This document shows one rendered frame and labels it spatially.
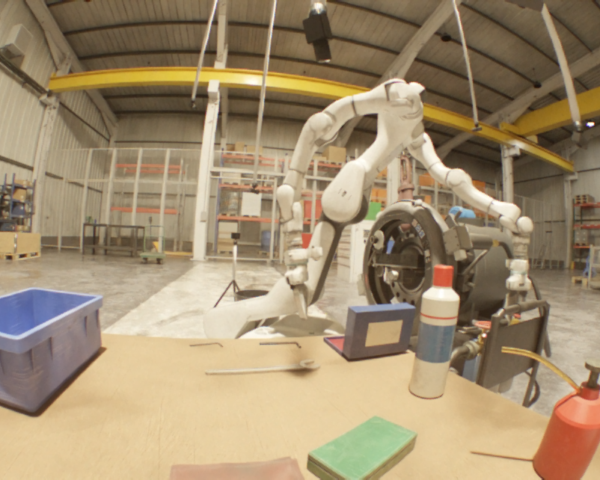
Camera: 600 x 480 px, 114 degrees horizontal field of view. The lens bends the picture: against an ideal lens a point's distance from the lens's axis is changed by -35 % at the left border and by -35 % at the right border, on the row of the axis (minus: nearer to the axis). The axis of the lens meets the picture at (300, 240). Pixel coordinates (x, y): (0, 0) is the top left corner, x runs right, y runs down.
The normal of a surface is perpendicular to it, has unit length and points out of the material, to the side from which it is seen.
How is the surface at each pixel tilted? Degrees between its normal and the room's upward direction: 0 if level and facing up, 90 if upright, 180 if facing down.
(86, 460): 0
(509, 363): 90
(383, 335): 96
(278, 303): 90
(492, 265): 82
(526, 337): 90
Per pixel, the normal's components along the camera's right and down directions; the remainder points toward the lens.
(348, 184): -0.39, -0.02
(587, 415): -0.52, -0.71
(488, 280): 0.29, 0.16
